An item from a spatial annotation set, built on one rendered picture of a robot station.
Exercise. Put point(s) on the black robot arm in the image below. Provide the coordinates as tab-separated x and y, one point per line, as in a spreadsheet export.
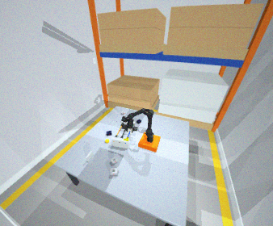
149	114

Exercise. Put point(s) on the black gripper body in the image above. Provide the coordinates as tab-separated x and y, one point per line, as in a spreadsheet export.
130	126

